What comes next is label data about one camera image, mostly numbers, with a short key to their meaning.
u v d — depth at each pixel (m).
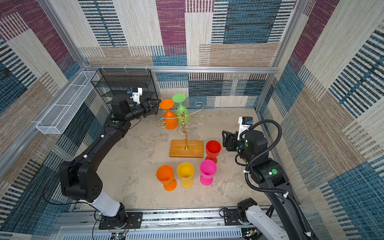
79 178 0.47
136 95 0.73
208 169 0.78
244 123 0.54
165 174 0.76
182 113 0.74
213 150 0.81
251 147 0.46
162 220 0.76
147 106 0.69
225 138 0.64
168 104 0.77
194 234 0.78
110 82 1.04
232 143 0.57
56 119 0.71
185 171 0.80
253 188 0.43
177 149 0.97
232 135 0.57
